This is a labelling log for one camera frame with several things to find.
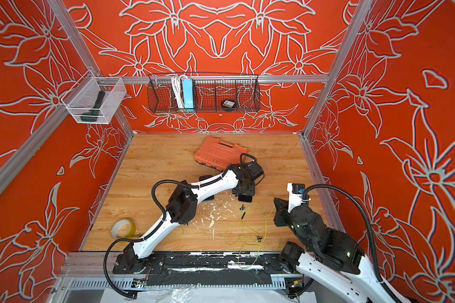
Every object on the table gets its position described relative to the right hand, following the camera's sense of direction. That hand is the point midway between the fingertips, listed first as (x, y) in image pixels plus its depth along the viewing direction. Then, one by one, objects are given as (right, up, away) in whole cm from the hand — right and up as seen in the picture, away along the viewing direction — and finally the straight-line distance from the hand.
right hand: (272, 199), depth 65 cm
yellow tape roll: (-63, -15, +16) cm, 67 cm away
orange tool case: (-20, +15, +39) cm, 46 cm away
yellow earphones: (-7, -18, +16) cm, 26 cm away
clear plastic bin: (-81, +42, +24) cm, 94 cm away
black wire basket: (-32, +49, +35) cm, 68 cm away
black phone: (-7, -7, +30) cm, 32 cm away
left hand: (-5, -3, +28) cm, 29 cm away
